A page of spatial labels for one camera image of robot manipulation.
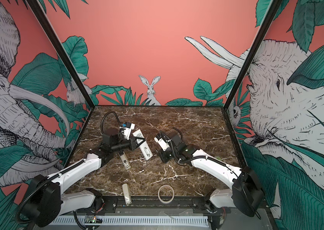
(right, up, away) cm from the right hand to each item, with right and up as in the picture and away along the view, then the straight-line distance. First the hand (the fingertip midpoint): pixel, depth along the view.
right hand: (155, 152), depth 78 cm
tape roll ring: (+4, -25, -3) cm, 25 cm away
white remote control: (-6, +3, +1) cm, 7 cm away
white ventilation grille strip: (-10, -32, -8) cm, 35 cm away
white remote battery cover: (-15, -21, -3) cm, 26 cm away
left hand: (-6, +8, 0) cm, 10 cm away
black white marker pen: (-20, -6, +8) cm, 22 cm away
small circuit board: (-31, -32, -8) cm, 45 cm away
